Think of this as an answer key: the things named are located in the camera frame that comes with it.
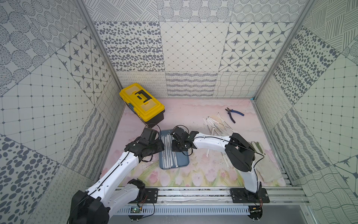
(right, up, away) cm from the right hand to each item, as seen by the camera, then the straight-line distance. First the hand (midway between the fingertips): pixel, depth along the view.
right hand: (174, 149), depth 89 cm
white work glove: (+58, -12, -5) cm, 59 cm away
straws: (-3, -5, -1) cm, 6 cm away
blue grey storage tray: (+6, -5, -2) cm, 8 cm away
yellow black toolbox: (-22, +29, +4) cm, 37 cm away
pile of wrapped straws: (+31, +13, +13) cm, 36 cm away
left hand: (-8, +6, -8) cm, 12 cm away
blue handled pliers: (+42, +25, +22) cm, 54 cm away
